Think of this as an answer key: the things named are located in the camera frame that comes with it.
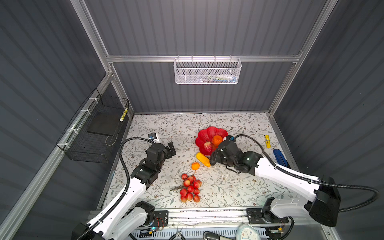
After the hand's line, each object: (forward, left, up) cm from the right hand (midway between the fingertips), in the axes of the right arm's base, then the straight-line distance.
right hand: (214, 155), depth 79 cm
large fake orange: (+16, -4, -8) cm, 18 cm away
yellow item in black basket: (+19, +50, +14) cm, 55 cm away
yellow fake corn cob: (+5, +6, -12) cm, 14 cm away
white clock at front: (-32, -13, -13) cm, 37 cm away
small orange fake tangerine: (0, +11, -12) cm, 16 cm away
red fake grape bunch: (-15, +12, -9) cm, 21 cm away
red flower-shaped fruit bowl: (+24, +3, -14) cm, 28 cm away
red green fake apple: (+13, +3, -11) cm, 18 cm away
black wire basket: (+3, +62, +15) cm, 64 cm away
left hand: (+4, +26, +5) cm, 27 cm away
